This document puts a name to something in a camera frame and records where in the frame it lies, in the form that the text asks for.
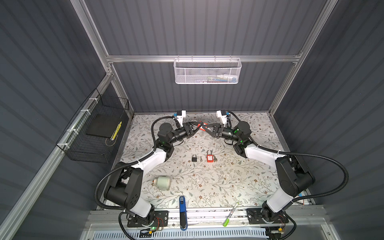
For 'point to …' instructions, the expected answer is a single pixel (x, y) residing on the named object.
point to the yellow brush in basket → (115, 132)
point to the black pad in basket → (104, 125)
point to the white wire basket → (207, 71)
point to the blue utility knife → (183, 213)
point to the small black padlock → (194, 158)
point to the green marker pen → (227, 221)
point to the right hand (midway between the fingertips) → (204, 131)
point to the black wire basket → (90, 137)
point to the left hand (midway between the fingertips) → (204, 125)
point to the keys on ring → (215, 159)
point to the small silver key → (201, 160)
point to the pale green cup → (162, 182)
